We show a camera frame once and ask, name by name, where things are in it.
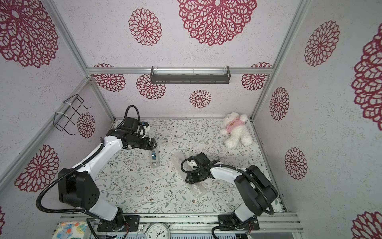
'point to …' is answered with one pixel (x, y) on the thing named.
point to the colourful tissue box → (71, 230)
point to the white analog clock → (158, 231)
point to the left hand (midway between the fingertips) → (150, 145)
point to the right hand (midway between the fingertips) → (189, 178)
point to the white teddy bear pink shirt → (234, 125)
